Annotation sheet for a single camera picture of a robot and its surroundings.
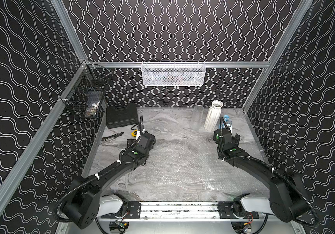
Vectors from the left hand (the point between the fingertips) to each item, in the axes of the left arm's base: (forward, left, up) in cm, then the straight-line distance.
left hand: (139, 137), depth 84 cm
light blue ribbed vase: (+23, -54, -3) cm, 59 cm away
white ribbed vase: (+19, -45, +1) cm, 49 cm away
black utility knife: (+6, +27, -14) cm, 31 cm away
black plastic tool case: (+25, +22, -11) cm, 35 cm away
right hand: (+7, -52, +1) cm, 52 cm away
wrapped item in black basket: (+30, +38, +2) cm, 49 cm away
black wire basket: (+21, +39, +6) cm, 44 cm away
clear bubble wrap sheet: (-10, -34, -15) cm, 38 cm away
